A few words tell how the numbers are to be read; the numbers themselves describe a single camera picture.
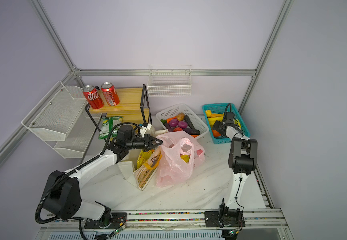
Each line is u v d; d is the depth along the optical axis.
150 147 0.72
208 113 1.14
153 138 0.75
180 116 1.13
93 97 0.70
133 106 0.78
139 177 0.76
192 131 1.03
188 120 1.11
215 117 1.11
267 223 0.74
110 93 0.72
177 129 1.04
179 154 0.65
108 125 0.88
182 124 1.08
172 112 1.15
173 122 1.08
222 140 0.98
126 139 0.65
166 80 1.04
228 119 0.82
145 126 0.76
